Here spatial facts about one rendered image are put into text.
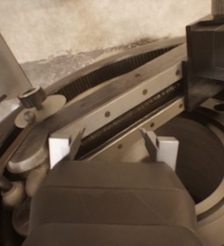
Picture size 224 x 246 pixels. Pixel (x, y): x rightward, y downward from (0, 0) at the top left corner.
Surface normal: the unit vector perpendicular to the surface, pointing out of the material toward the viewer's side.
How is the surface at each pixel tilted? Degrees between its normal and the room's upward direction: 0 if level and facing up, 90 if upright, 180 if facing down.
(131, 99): 38
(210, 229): 90
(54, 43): 0
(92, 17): 0
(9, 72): 0
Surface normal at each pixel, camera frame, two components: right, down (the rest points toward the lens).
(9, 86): -0.12, 0.61
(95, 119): 0.49, 0.38
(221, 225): -0.29, -0.77
